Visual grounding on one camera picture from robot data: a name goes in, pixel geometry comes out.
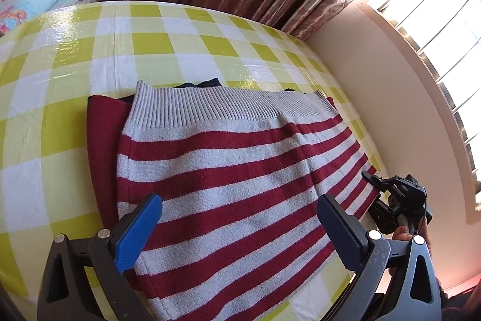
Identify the person's right forearm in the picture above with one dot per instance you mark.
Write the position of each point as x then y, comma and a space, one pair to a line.
454, 308

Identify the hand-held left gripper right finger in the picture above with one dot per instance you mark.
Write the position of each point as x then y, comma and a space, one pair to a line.
340, 227

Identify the red grey striped knit sweater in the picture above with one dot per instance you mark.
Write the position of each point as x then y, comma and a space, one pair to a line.
233, 163

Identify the person's right hand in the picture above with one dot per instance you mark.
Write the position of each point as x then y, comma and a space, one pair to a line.
400, 233

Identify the yellow white checked tablecloth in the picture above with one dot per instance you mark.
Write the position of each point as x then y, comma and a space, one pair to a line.
75, 80

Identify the barred window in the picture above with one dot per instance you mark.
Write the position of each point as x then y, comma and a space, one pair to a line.
432, 12

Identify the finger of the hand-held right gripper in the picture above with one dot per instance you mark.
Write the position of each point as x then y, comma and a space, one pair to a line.
374, 180

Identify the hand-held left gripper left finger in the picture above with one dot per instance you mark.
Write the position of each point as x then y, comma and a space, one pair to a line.
137, 230

